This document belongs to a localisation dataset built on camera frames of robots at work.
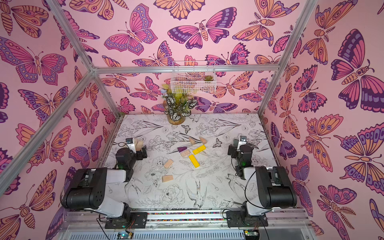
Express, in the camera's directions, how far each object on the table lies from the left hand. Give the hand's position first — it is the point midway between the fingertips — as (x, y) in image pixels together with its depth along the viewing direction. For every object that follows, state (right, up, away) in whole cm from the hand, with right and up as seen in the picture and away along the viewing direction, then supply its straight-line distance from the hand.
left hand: (139, 145), depth 95 cm
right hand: (+64, 0, -1) cm, 64 cm away
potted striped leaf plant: (+23, +26, +6) cm, 35 cm away
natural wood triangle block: (+19, -12, -1) cm, 22 cm away
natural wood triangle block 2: (+18, -19, -6) cm, 27 cm away
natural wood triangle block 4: (+41, +2, +8) cm, 42 cm away
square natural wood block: (+29, -6, +3) cm, 30 cm away
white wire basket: (+34, +43, +11) cm, 56 cm away
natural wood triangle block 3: (+33, +1, +7) cm, 34 cm away
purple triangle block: (+26, -3, +5) cm, 27 cm away
